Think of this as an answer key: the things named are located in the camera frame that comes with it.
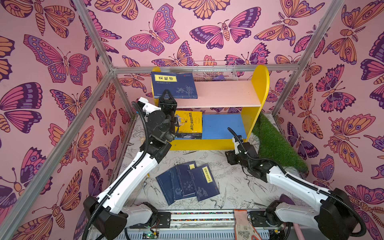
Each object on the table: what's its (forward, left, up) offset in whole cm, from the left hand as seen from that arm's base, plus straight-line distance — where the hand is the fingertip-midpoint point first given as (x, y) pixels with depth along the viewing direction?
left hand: (170, 86), depth 58 cm
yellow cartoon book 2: (+3, -5, -37) cm, 37 cm away
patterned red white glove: (-42, -32, -50) cm, 73 cm away
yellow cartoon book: (+9, -6, -31) cm, 33 cm away
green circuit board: (-44, +14, -54) cm, 71 cm away
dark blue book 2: (-20, -3, -50) cm, 54 cm away
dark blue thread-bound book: (-21, +5, -50) cm, 54 cm away
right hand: (-6, -28, -38) cm, 48 cm away
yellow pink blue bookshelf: (+38, -29, -56) cm, 73 cm away
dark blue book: (-19, -13, -51) cm, 56 cm away
